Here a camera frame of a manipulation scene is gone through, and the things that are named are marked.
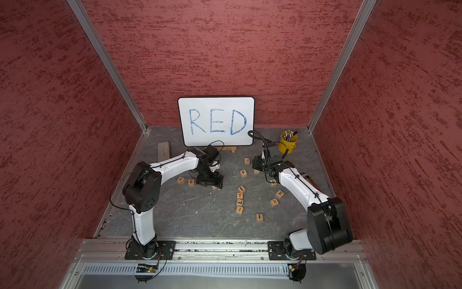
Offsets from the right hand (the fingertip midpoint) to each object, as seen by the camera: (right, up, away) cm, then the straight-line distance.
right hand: (255, 164), depth 89 cm
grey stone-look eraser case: (-53, +6, +16) cm, 56 cm away
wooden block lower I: (-8, -21, -5) cm, 23 cm away
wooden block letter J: (-4, +1, +12) cm, 13 cm away
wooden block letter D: (-21, -13, +3) cm, 25 cm away
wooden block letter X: (+9, -18, -3) cm, 21 cm away
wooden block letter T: (-8, -15, -1) cm, 17 cm away
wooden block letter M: (+13, -15, 0) cm, 20 cm away
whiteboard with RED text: (-18, +23, +9) cm, 31 cm away
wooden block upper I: (-7, -13, +1) cm, 15 cm away
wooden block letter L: (-8, -18, -3) cm, 20 cm away
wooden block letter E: (-33, -10, +3) cm, 35 cm away
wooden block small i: (+1, -24, -7) cm, 25 cm away
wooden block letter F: (-5, -6, +7) cm, 11 cm away
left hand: (-21, -12, 0) cm, 25 cm away
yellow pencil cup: (+19, +14, +8) cm, 25 cm away
